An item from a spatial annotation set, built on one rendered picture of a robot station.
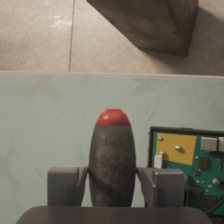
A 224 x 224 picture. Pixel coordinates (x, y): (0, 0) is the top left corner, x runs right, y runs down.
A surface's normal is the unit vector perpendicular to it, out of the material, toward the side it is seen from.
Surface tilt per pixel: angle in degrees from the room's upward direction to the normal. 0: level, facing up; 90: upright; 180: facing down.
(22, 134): 0
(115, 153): 23
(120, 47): 0
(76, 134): 0
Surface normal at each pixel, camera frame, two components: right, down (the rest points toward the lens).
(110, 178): -0.07, 0.06
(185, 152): -0.30, 0.00
